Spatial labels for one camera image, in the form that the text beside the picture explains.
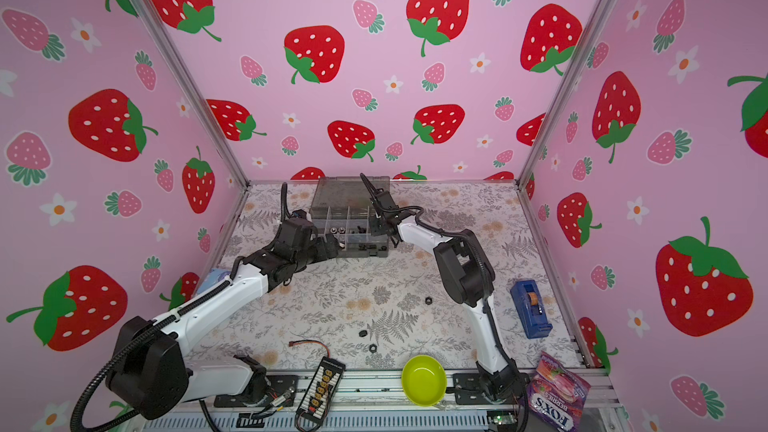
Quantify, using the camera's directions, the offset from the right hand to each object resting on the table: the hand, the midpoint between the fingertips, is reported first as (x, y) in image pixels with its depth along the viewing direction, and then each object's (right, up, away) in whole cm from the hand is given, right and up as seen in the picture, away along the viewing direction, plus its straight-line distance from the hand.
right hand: (376, 221), depth 102 cm
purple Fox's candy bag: (+46, -42, -30) cm, 69 cm away
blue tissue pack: (-48, -16, -14) cm, 53 cm away
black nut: (+17, -24, -12) cm, 31 cm away
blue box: (+45, -24, -20) cm, 54 cm away
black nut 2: (0, -35, -21) cm, 41 cm away
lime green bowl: (+14, -40, -27) cm, 50 cm away
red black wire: (-23, -34, -20) cm, 45 cm away
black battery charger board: (-12, -41, -30) cm, 52 cm away
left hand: (-14, -6, -16) cm, 22 cm away
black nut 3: (-3, -31, -18) cm, 36 cm away
